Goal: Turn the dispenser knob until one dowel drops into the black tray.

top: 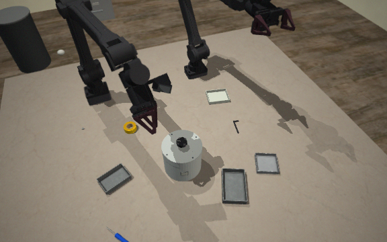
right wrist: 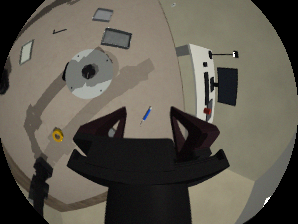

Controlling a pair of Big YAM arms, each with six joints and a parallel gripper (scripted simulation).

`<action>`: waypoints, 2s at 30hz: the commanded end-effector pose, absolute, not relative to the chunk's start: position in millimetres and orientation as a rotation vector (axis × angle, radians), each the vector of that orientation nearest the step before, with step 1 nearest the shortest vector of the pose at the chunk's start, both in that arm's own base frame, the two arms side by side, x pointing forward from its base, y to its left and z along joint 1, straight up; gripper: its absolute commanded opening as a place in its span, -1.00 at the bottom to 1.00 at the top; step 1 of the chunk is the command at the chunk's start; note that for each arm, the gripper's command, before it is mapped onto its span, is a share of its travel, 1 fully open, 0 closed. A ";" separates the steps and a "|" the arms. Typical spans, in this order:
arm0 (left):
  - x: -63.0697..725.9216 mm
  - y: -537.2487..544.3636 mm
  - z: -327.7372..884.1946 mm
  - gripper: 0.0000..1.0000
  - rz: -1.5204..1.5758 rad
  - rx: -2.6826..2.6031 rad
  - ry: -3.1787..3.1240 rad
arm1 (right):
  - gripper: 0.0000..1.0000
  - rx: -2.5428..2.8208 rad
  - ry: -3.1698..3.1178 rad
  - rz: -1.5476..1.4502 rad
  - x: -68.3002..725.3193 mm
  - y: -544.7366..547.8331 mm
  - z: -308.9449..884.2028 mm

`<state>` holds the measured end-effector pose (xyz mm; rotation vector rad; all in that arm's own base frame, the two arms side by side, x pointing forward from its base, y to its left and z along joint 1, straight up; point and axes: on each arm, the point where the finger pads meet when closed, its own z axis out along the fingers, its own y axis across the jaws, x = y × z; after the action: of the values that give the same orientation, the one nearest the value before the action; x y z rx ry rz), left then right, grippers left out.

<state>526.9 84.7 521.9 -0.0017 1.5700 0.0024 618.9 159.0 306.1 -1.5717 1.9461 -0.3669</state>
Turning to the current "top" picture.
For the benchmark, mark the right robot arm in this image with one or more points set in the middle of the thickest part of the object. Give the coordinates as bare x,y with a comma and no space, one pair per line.
135,73

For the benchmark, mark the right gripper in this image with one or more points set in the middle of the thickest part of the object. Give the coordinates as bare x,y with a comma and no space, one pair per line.
143,110

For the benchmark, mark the grey cylindrical dispenser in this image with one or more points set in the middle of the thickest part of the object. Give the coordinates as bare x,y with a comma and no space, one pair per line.
182,155

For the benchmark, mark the yellow roll of tape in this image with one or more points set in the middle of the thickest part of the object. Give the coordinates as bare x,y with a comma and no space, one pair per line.
130,130

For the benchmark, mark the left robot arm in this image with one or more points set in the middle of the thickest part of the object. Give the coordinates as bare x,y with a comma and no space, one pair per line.
196,53

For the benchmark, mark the shallow white tray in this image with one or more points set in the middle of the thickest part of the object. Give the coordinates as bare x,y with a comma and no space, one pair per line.
217,96

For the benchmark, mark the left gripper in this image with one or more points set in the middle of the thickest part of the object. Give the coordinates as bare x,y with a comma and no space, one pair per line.
262,20

